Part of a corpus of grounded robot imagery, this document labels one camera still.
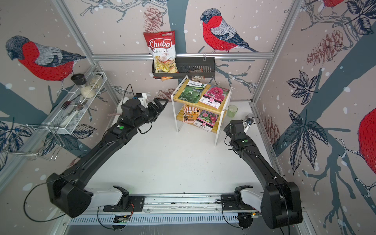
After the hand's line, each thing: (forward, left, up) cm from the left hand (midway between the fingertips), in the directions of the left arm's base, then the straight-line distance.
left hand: (168, 101), depth 71 cm
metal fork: (-1, +51, 0) cm, 51 cm away
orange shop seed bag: (+9, -11, -21) cm, 25 cm away
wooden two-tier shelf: (0, -17, -4) cm, 17 cm away
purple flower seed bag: (+2, -20, -20) cm, 28 cm away
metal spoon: (-2, +44, -1) cm, 45 cm away
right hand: (-2, -37, -21) cm, 43 cm away
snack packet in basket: (+24, -15, -4) cm, 29 cm away
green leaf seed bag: (+11, -12, -3) cm, 17 cm away
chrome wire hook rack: (-16, +55, 0) cm, 57 cm away
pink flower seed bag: (+6, -24, -3) cm, 25 cm away
